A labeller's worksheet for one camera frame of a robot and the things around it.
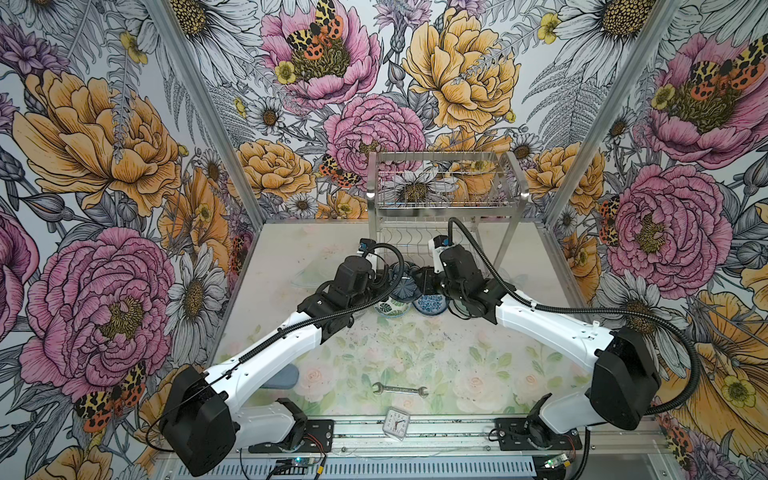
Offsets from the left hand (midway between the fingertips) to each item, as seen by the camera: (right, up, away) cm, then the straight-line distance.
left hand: (384, 280), depth 80 cm
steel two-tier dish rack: (+10, +27, +33) cm, 44 cm away
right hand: (+9, -1, +2) cm, 9 cm away
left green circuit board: (-21, -44, -7) cm, 49 cm away
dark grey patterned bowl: (+6, -3, +3) cm, 7 cm away
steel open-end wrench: (-1, -29, +2) cm, 29 cm away
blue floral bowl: (+14, -9, +17) cm, 24 cm away
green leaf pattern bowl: (+2, -10, +14) cm, 18 cm away
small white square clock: (+3, -35, -5) cm, 35 cm away
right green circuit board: (+42, -41, -8) cm, 59 cm away
